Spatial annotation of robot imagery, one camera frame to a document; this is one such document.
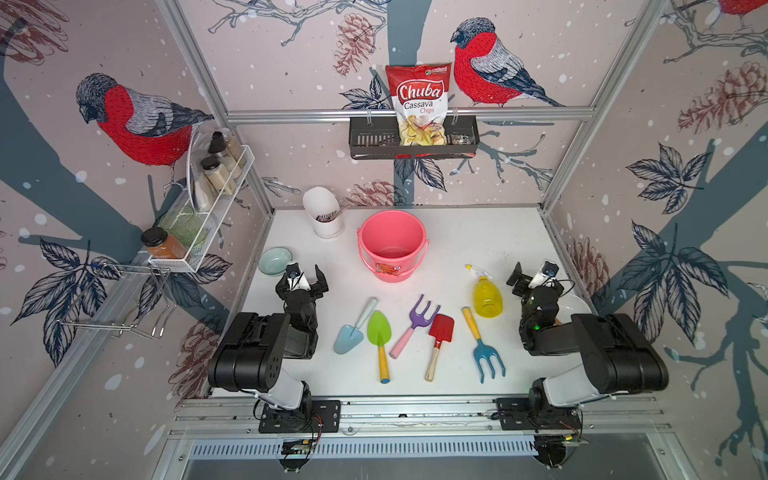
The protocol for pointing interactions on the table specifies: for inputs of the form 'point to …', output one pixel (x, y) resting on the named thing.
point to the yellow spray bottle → (487, 297)
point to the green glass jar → (184, 224)
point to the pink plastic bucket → (392, 244)
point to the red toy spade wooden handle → (441, 331)
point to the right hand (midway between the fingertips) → (532, 265)
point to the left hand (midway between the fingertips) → (306, 263)
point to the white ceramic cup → (323, 210)
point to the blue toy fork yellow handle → (482, 351)
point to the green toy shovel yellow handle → (380, 333)
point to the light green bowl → (273, 262)
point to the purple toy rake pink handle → (415, 322)
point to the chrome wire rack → (125, 296)
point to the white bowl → (568, 305)
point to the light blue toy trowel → (349, 335)
